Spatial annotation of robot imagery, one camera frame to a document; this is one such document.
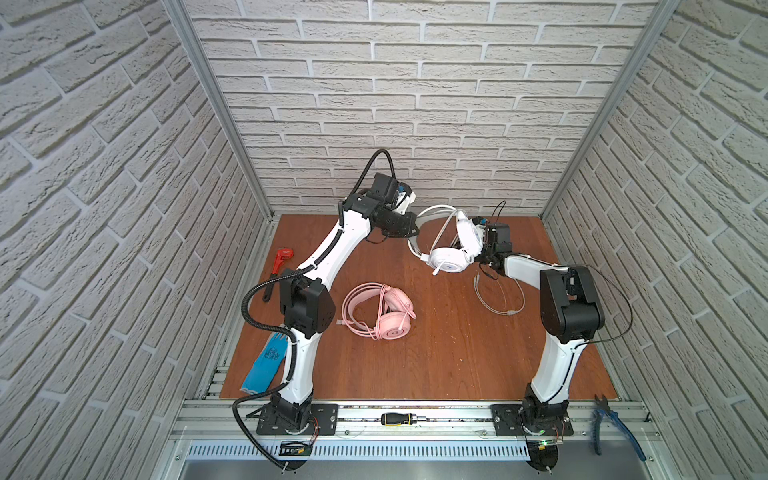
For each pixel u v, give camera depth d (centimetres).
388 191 70
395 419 73
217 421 76
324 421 73
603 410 76
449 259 72
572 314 53
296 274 52
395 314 83
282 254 104
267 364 81
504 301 97
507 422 74
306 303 52
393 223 74
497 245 81
